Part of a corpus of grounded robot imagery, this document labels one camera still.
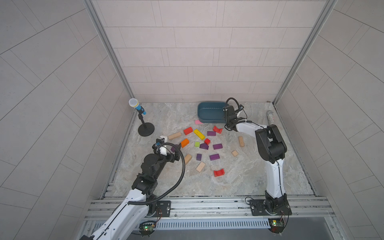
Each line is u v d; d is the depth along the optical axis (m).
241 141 0.94
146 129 1.00
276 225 0.68
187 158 0.87
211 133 0.99
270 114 1.05
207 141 0.94
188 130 0.99
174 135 0.98
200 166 0.84
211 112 1.10
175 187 0.50
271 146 0.56
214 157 0.89
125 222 0.47
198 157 0.87
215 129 1.00
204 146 0.93
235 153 0.89
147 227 0.64
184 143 0.93
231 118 0.81
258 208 0.71
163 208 0.71
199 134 0.99
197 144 0.94
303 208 0.72
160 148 0.64
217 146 0.94
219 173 0.81
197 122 1.04
